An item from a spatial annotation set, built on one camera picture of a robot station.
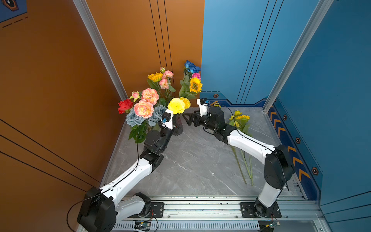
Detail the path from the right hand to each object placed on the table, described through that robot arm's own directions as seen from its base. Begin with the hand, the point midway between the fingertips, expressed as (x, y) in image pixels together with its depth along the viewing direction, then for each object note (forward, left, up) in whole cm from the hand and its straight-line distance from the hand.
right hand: (189, 113), depth 80 cm
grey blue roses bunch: (-10, +25, +1) cm, 27 cm away
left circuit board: (-49, +23, -31) cm, 62 cm away
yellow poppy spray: (+13, -35, -23) cm, 44 cm away
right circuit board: (-48, -38, -28) cm, 68 cm away
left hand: (-7, +6, +9) cm, 12 cm away
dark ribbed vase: (0, +7, -6) cm, 9 cm away
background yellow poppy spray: (+26, -20, -17) cm, 37 cm away
